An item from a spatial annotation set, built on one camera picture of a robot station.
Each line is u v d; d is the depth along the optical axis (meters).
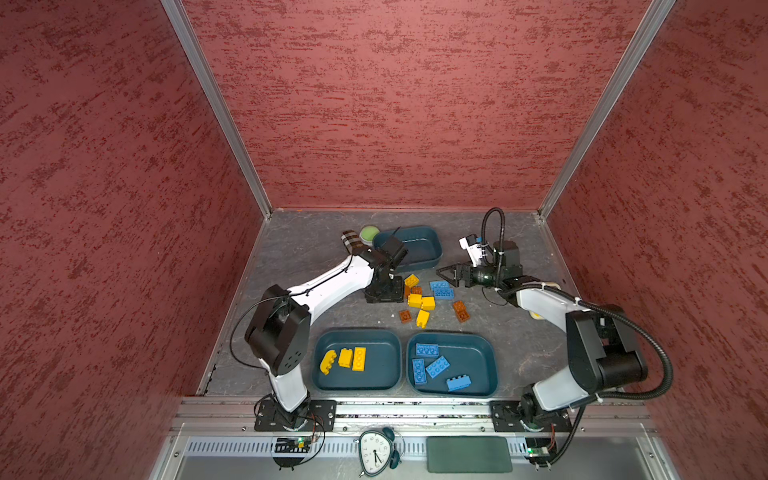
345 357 0.81
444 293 0.96
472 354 0.84
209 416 0.76
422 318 0.89
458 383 0.77
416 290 0.97
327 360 0.81
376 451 0.66
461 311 0.92
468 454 0.68
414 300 0.93
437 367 0.81
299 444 0.70
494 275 0.76
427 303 0.92
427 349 0.85
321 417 0.73
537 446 0.71
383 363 0.82
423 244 1.10
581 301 0.51
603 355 0.45
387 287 0.73
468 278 0.79
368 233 1.10
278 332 0.46
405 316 0.92
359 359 0.83
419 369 0.83
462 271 0.79
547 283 0.82
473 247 0.81
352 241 1.07
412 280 1.00
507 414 0.74
